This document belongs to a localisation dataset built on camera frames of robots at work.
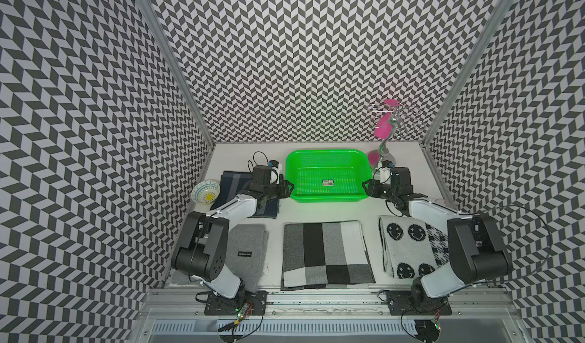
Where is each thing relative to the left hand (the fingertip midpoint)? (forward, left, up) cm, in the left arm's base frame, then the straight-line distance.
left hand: (290, 187), depth 92 cm
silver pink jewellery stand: (+20, -40, +20) cm, 49 cm away
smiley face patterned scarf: (-23, -44, -5) cm, 50 cm away
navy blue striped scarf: (+5, +26, -5) cm, 27 cm away
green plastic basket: (+11, -17, -8) cm, 22 cm away
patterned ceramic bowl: (+2, +37, -7) cm, 38 cm away
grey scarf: (-25, +15, -5) cm, 29 cm away
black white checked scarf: (-25, -11, -6) cm, 28 cm away
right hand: (+1, -32, -1) cm, 32 cm away
